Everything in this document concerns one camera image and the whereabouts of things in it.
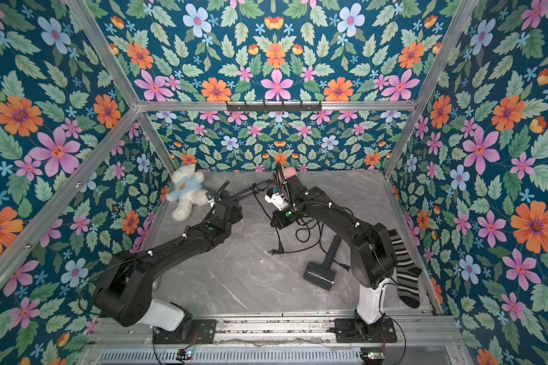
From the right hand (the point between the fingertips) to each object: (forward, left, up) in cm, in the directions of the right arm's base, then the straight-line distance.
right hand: (279, 218), depth 86 cm
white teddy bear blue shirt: (+19, +45, -6) cm, 49 cm away
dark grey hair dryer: (+9, +9, +7) cm, 15 cm away
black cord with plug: (-12, -26, -14) cm, 32 cm away
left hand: (+5, +19, 0) cm, 20 cm away
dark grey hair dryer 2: (-18, -17, -9) cm, 26 cm away
